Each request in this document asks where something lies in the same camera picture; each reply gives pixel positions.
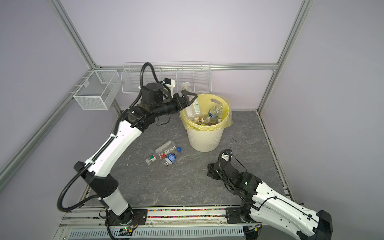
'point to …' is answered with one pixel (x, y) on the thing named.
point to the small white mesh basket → (100, 91)
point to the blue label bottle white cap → (215, 111)
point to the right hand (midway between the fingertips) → (214, 168)
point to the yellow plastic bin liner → (207, 101)
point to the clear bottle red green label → (151, 159)
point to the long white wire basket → (197, 74)
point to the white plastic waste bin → (206, 140)
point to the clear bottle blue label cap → (171, 158)
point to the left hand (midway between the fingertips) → (193, 101)
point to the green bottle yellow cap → (201, 121)
